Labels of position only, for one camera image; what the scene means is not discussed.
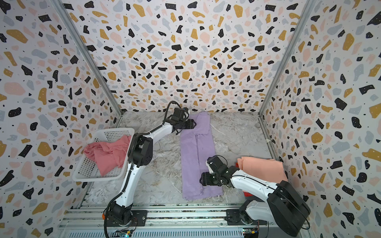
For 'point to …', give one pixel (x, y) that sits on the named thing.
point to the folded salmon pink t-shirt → (270, 170)
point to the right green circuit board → (247, 233)
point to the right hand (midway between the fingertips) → (201, 178)
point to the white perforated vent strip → (161, 233)
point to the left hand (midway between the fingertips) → (195, 122)
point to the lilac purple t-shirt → (197, 151)
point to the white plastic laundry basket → (87, 171)
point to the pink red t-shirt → (108, 155)
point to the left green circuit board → (123, 233)
